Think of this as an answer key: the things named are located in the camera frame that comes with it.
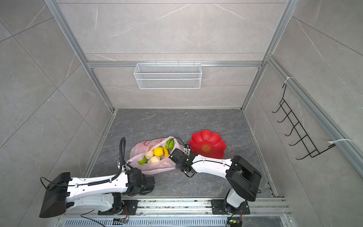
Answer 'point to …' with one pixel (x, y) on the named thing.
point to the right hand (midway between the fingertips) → (180, 163)
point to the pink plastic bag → (140, 149)
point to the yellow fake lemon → (159, 151)
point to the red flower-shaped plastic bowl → (206, 143)
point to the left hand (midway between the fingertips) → (132, 169)
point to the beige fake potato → (149, 154)
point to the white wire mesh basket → (168, 75)
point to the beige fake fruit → (153, 160)
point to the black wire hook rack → (313, 151)
